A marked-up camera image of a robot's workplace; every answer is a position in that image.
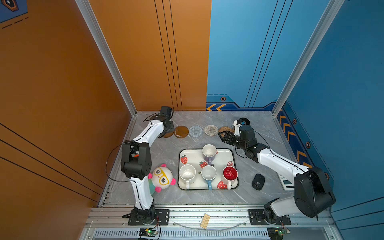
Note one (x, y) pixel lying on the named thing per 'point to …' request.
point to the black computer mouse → (258, 181)
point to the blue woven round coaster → (195, 131)
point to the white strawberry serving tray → (224, 157)
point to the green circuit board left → (147, 232)
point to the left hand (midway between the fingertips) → (168, 126)
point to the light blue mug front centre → (208, 173)
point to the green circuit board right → (277, 233)
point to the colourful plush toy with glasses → (161, 178)
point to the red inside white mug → (230, 174)
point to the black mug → (243, 121)
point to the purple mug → (209, 151)
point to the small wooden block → (205, 221)
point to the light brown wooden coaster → (168, 134)
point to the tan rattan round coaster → (225, 128)
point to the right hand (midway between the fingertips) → (221, 135)
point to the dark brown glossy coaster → (181, 131)
